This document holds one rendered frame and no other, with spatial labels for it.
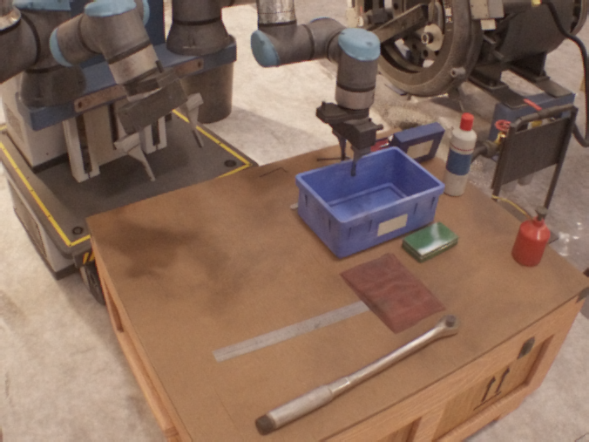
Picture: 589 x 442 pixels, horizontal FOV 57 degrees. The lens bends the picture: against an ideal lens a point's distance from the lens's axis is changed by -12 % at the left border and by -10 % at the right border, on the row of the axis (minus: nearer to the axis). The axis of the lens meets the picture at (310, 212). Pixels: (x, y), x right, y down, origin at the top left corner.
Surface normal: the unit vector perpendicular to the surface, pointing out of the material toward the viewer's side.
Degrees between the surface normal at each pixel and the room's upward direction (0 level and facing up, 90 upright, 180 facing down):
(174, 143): 0
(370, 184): 90
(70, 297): 0
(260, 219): 0
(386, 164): 90
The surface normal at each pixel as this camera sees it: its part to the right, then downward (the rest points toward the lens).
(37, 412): 0.05, -0.79
